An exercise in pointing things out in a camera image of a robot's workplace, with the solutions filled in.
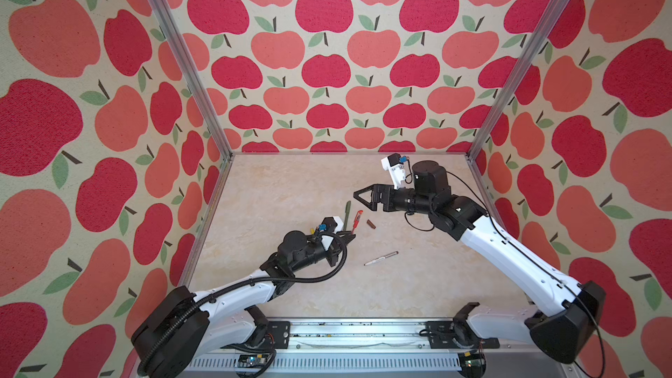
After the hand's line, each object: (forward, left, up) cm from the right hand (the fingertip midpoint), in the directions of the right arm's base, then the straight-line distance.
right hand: (364, 199), depth 69 cm
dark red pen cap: (+10, -4, -30) cm, 32 cm away
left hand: (-7, +2, -11) cm, 13 cm away
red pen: (-4, +2, -5) cm, 7 cm away
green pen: (+14, +5, -30) cm, 34 cm away
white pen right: (-4, -8, -29) cm, 30 cm away
